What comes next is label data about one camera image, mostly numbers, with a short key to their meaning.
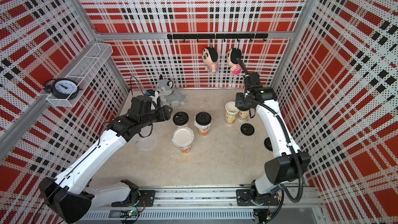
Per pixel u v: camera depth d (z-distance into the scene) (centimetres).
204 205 73
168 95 101
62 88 64
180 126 82
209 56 91
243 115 98
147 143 93
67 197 37
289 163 40
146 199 74
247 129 99
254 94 52
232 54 93
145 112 57
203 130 86
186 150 84
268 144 90
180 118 83
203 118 82
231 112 88
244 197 74
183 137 79
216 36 88
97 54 90
